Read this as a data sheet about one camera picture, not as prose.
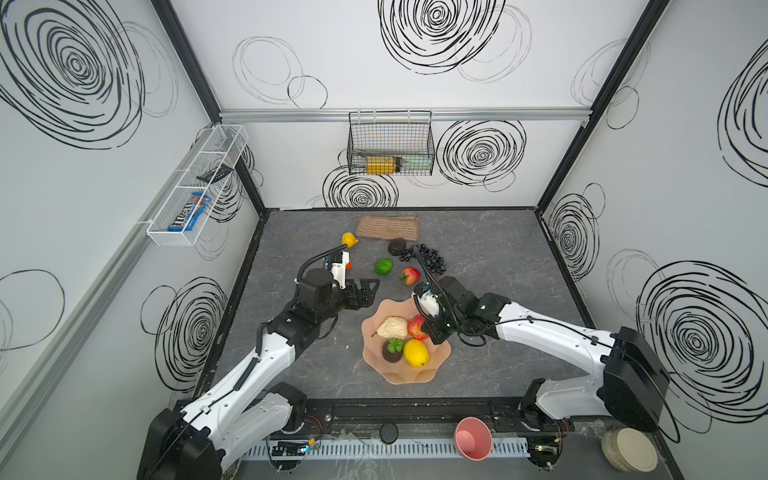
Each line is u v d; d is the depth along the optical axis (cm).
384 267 99
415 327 81
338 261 69
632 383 41
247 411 56
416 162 87
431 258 102
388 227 115
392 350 79
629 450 65
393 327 83
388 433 63
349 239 108
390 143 99
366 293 69
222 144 92
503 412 74
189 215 67
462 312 62
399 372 79
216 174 76
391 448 64
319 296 58
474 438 71
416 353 79
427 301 74
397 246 103
